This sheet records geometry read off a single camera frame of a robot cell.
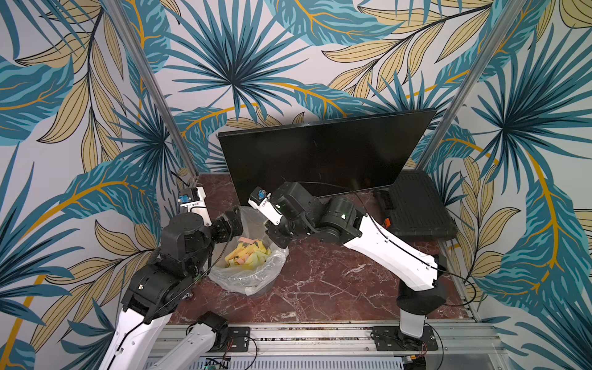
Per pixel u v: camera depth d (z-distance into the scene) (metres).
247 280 0.60
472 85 0.85
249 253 0.86
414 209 0.97
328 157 1.21
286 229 0.50
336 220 0.40
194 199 0.48
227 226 0.52
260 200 0.50
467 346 0.73
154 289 0.37
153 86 0.84
